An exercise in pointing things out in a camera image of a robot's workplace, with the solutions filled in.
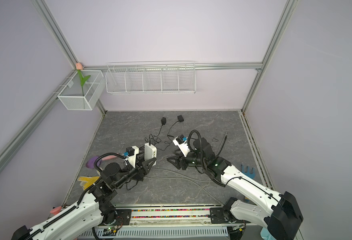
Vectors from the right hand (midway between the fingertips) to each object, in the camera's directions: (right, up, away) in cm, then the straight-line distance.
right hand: (171, 156), depth 72 cm
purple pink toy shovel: (-52, -8, +20) cm, 56 cm away
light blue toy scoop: (+44, -35, -4) cm, 57 cm away
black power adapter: (-9, +17, +40) cm, 44 cm away
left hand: (-10, -1, +2) cm, 10 cm away
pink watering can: (-51, -23, -6) cm, 56 cm away
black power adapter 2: (+4, +19, +44) cm, 48 cm away
